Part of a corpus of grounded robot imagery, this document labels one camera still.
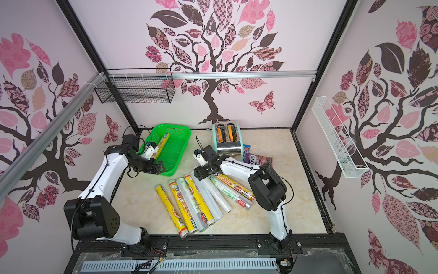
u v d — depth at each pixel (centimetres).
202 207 81
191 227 76
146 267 72
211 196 85
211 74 93
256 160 100
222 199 84
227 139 90
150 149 77
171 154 109
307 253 72
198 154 83
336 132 75
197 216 79
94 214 42
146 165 73
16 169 51
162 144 109
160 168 76
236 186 89
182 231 75
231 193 85
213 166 67
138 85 95
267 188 50
